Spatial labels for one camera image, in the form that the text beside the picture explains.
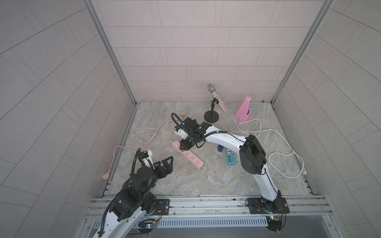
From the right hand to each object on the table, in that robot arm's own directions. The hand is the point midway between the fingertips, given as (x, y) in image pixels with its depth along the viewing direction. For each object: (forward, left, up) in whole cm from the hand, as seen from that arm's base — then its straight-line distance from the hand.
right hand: (182, 146), depth 86 cm
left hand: (-11, +5, +8) cm, 14 cm away
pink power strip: (-7, -5, -1) cm, 9 cm away
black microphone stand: (+27, -21, -6) cm, 35 cm away
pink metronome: (+23, -42, 0) cm, 48 cm away
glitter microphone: (+26, -19, +22) cm, 39 cm away
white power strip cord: (+21, -50, -6) cm, 54 cm away
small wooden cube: (+29, 0, -4) cm, 29 cm away
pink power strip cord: (-12, +43, -5) cm, 45 cm away
